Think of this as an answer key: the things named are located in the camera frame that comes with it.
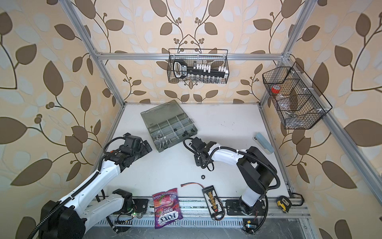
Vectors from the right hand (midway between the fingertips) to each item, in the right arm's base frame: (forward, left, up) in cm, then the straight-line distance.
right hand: (201, 160), depth 90 cm
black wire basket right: (+13, -50, +33) cm, 61 cm away
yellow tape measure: (-25, -40, +2) cm, 47 cm away
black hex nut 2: (+22, +17, +3) cm, 28 cm away
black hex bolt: (+20, +11, +1) cm, 22 cm away
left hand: (+4, +34, +11) cm, 36 cm away
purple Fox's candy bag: (-25, +18, +3) cm, 31 cm away
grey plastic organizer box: (+29, +23, +1) cm, 37 cm away
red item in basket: (+30, -46, +29) cm, 62 cm away
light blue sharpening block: (+9, -40, +2) cm, 41 cm away
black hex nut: (-9, 0, -1) cm, 9 cm away
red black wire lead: (-13, +11, -1) cm, 17 cm away
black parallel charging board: (-23, -6, +1) cm, 24 cm away
